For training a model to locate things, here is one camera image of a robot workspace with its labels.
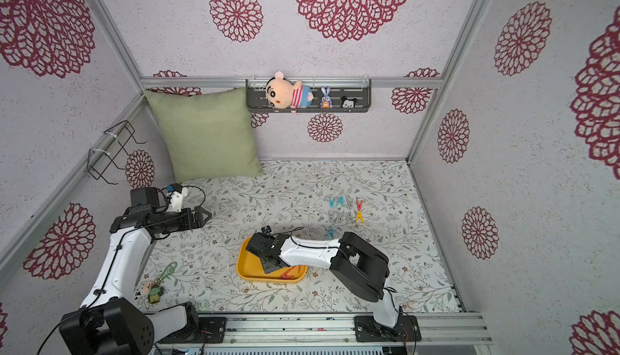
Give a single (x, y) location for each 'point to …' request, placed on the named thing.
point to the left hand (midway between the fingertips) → (199, 218)
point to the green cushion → (207, 135)
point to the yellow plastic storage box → (249, 267)
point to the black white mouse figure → (348, 103)
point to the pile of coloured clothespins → (285, 276)
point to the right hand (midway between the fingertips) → (269, 260)
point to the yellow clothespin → (359, 215)
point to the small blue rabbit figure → (326, 102)
